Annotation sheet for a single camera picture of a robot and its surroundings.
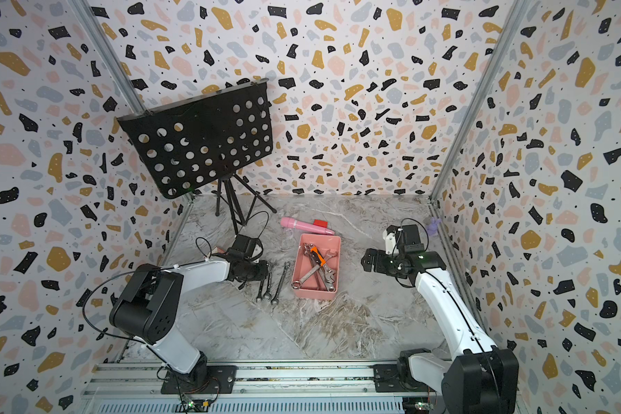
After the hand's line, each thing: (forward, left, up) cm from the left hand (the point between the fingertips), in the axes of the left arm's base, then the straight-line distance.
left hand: (268, 270), depth 96 cm
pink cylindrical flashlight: (+22, -10, +1) cm, 24 cm away
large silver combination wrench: (-9, -12, +6) cm, 16 cm away
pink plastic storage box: (-7, -18, +1) cm, 19 cm away
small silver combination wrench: (-6, -1, -1) cm, 6 cm away
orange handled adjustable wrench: (+8, -15, +2) cm, 18 cm away
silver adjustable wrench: (-4, -22, +4) cm, 23 cm away
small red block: (+24, -19, -1) cm, 31 cm away
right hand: (-5, -37, +14) cm, 40 cm away
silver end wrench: (-7, +2, -1) cm, 7 cm away
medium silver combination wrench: (-11, -4, -1) cm, 11 cm away
